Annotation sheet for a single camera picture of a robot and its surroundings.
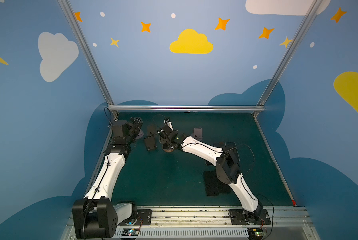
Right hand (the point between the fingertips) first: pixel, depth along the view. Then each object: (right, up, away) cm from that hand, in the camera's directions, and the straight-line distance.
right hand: (166, 132), depth 92 cm
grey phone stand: (-12, -1, -17) cm, 21 cm away
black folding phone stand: (-11, -7, +6) cm, 15 cm away
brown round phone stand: (0, -13, +7) cm, 14 cm away
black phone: (+20, -12, -31) cm, 39 cm away
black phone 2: (+37, -9, +10) cm, 39 cm away
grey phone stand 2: (+21, -1, +12) cm, 24 cm away
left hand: (-12, +6, -11) cm, 18 cm away
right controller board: (+46, -48, -20) cm, 70 cm away
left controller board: (-15, -47, -21) cm, 54 cm away
